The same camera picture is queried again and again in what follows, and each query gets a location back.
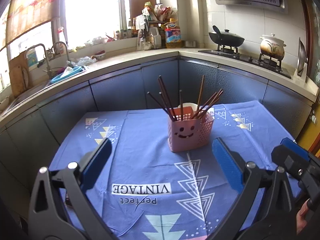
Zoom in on reddish brown chopstick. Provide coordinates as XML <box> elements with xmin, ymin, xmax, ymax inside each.
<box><xmin>196</xmin><ymin>89</ymin><xmax>223</xmax><ymax>119</ymax></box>
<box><xmin>191</xmin><ymin>92</ymin><xmax>217</xmax><ymax>120</ymax></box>
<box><xmin>196</xmin><ymin>75</ymin><xmax>205</xmax><ymax>111</ymax></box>

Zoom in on pink plastic utensil basket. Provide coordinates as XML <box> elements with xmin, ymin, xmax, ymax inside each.
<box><xmin>168</xmin><ymin>106</ymin><xmax>214</xmax><ymax>153</ymax></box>

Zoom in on dark brown chopstick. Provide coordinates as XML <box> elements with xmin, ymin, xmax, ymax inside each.
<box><xmin>179</xmin><ymin>89</ymin><xmax>184</xmax><ymax>121</ymax></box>
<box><xmin>159</xmin><ymin>92</ymin><xmax>175</xmax><ymax>121</ymax></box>
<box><xmin>158</xmin><ymin>75</ymin><xmax>177</xmax><ymax>121</ymax></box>
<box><xmin>147</xmin><ymin>91</ymin><xmax>174</xmax><ymax>121</ymax></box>

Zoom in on dark blue kitchen cabinets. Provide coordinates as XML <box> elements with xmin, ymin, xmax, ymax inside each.
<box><xmin>1</xmin><ymin>51</ymin><xmax>319</xmax><ymax>217</ymax></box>

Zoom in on chrome kitchen faucet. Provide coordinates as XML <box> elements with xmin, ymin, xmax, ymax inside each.
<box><xmin>24</xmin><ymin>43</ymin><xmax>53</xmax><ymax>79</ymax></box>

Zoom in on person's hand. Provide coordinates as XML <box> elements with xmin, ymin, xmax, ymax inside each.
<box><xmin>296</xmin><ymin>200</ymin><xmax>309</xmax><ymax>234</ymax></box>

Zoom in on blue patterned tablecloth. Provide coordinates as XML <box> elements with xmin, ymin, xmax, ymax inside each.
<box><xmin>49</xmin><ymin>101</ymin><xmax>295</xmax><ymax>239</ymax></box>

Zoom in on black gas stove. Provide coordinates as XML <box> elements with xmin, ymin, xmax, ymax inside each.
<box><xmin>199</xmin><ymin>45</ymin><xmax>291</xmax><ymax>79</ymax></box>

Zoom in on steel pot lid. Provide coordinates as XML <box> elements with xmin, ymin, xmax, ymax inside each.
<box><xmin>297</xmin><ymin>38</ymin><xmax>307</xmax><ymax>76</ymax></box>

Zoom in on white ceramic bowl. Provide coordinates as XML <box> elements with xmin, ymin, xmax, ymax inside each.
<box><xmin>182</xmin><ymin>102</ymin><xmax>198</xmax><ymax>112</ymax></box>

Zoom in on white brown clay pot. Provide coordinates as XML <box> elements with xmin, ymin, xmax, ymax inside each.
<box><xmin>260</xmin><ymin>34</ymin><xmax>286</xmax><ymax>61</ymax></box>

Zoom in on wooden cutting board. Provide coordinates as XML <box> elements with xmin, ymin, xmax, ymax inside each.
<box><xmin>9</xmin><ymin>51</ymin><xmax>33</xmax><ymax>98</ymax></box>

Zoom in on black wok with lid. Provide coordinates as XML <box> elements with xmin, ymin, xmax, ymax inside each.
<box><xmin>209</xmin><ymin>25</ymin><xmax>245</xmax><ymax>47</ymax></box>

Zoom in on blue wash basin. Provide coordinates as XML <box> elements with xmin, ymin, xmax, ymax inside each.
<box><xmin>50</xmin><ymin>66</ymin><xmax>84</xmax><ymax>84</ymax></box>

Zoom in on crumpled plastic bag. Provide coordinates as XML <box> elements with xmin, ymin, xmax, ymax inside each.
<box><xmin>73</xmin><ymin>56</ymin><xmax>97</xmax><ymax>66</ymax></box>

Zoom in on small red bowl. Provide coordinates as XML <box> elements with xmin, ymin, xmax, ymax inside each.
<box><xmin>91</xmin><ymin>50</ymin><xmax>106</xmax><ymax>61</ymax></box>

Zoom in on yellow cooking oil bottle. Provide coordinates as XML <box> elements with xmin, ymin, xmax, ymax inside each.
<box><xmin>164</xmin><ymin>18</ymin><xmax>182</xmax><ymax>48</ymax></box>

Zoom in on condiment rack with packages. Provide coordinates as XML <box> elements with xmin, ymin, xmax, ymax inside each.
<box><xmin>127</xmin><ymin>2</ymin><xmax>178</xmax><ymax>50</ymax></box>

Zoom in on white plastic jug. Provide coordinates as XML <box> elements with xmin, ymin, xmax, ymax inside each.
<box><xmin>150</xmin><ymin>25</ymin><xmax>162</xmax><ymax>49</ymax></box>

